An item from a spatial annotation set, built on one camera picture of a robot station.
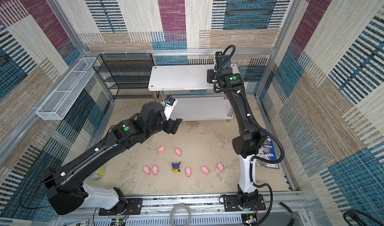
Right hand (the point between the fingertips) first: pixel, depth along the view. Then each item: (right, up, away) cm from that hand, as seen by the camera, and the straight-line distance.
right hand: (215, 75), depth 82 cm
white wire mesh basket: (-76, -15, -9) cm, 78 cm away
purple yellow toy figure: (-21, -50, -1) cm, 54 cm away
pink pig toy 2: (-21, -44, +7) cm, 49 cm away
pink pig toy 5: (-15, -53, +1) cm, 55 cm away
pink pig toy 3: (-38, -52, +1) cm, 64 cm away
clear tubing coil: (-21, -65, -12) cm, 70 cm away
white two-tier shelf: (-11, -9, +40) cm, 42 cm away
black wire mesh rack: (-58, +7, +26) cm, 64 cm away
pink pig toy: (-31, -42, +9) cm, 54 cm away
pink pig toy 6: (-6, -52, +1) cm, 52 cm away
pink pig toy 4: (-33, -52, +1) cm, 61 cm away
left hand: (-20, -21, -13) cm, 32 cm away
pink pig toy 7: (+3, -51, +2) cm, 51 cm away
